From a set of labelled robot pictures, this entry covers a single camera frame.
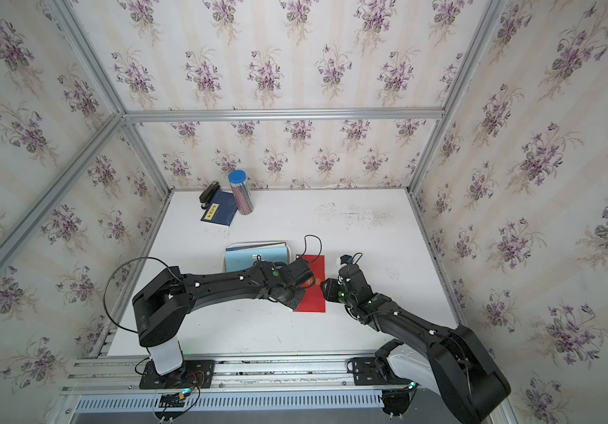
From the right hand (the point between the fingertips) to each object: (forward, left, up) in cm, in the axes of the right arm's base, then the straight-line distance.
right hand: (326, 285), depth 87 cm
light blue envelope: (+9, +30, +2) cm, 31 cm away
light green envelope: (+12, +25, +3) cm, 28 cm away
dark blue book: (+35, +44, -2) cm, 57 cm away
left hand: (-5, +9, -1) cm, 10 cm away
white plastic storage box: (+15, +28, +2) cm, 32 cm away
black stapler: (+42, +51, 0) cm, 66 cm away
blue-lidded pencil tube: (+34, +33, +9) cm, 48 cm away
